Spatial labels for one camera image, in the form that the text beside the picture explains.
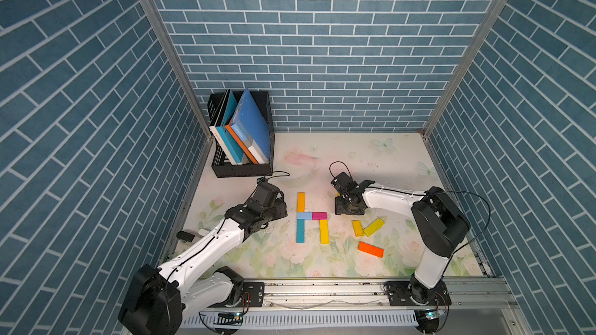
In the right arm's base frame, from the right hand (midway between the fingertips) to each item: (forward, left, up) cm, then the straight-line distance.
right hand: (343, 210), depth 94 cm
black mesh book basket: (+16, +56, +3) cm, 58 cm away
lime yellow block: (-6, -12, 0) cm, 13 cm away
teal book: (+22, +46, +31) cm, 60 cm away
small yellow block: (-8, -5, +1) cm, 9 cm away
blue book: (+29, +43, +18) cm, 55 cm away
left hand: (-6, +22, +10) cm, 25 cm away
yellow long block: (-10, +8, +1) cm, 13 cm away
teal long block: (-11, +17, +1) cm, 20 cm away
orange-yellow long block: (+2, +18, 0) cm, 18 cm away
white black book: (+12, +49, +29) cm, 58 cm away
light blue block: (-4, +15, +1) cm, 16 cm away
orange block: (-15, -10, +1) cm, 18 cm away
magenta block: (-4, +11, +1) cm, 11 cm away
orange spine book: (+14, +40, +15) cm, 45 cm away
